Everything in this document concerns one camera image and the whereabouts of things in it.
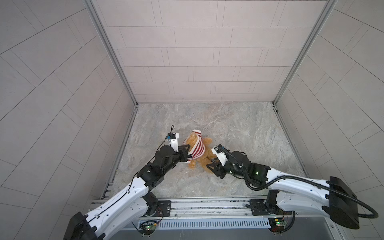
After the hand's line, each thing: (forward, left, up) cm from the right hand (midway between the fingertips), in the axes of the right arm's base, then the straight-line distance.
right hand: (209, 165), depth 72 cm
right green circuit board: (-24, -29, -14) cm, 40 cm away
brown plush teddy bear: (+5, +4, -8) cm, 11 cm away
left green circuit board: (-22, +30, -10) cm, 38 cm away
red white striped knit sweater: (+7, +4, +4) cm, 9 cm away
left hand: (+8, +7, +5) cm, 12 cm away
